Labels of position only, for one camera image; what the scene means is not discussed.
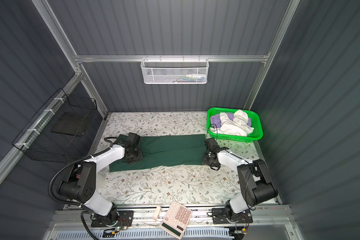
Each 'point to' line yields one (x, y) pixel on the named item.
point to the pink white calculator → (176, 219)
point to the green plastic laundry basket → (256, 123)
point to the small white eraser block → (155, 215)
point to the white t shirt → (237, 126)
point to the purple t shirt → (215, 121)
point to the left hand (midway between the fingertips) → (139, 157)
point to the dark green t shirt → (161, 151)
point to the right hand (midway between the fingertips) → (209, 162)
